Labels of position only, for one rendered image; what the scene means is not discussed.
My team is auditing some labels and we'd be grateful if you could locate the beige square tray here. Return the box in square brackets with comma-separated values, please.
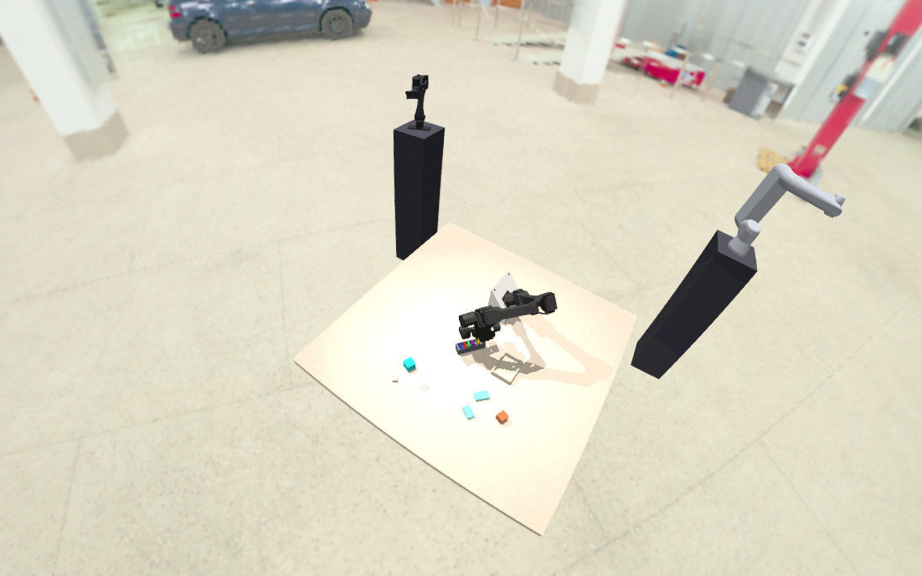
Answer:
[490, 351, 523, 384]

